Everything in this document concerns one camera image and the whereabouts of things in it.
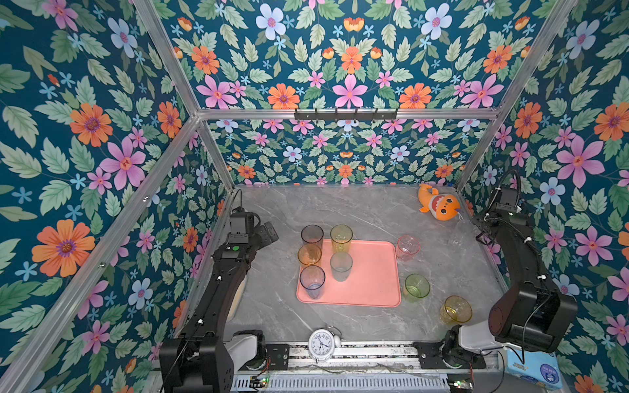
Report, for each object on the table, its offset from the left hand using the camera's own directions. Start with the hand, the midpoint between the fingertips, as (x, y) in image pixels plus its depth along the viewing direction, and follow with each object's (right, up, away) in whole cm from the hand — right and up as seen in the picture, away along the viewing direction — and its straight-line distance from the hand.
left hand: (265, 231), depth 83 cm
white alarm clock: (+20, -33, -10) cm, 40 cm away
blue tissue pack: (+81, -36, -17) cm, 91 cm away
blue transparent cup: (+16, -17, +1) cm, 23 cm away
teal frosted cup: (+27, -13, +8) cm, 31 cm away
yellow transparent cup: (+14, -10, +9) cm, 20 cm away
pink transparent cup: (+53, -8, +13) cm, 55 cm away
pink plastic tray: (+40, -19, +9) cm, 45 cm away
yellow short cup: (+65, -27, -1) cm, 71 cm away
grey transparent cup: (+16, -2, +6) cm, 17 cm away
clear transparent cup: (+76, -1, +14) cm, 77 cm away
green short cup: (+54, -21, +4) cm, 58 cm away
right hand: (+79, +3, -2) cm, 79 cm away
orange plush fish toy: (+70, +8, +19) cm, 73 cm away
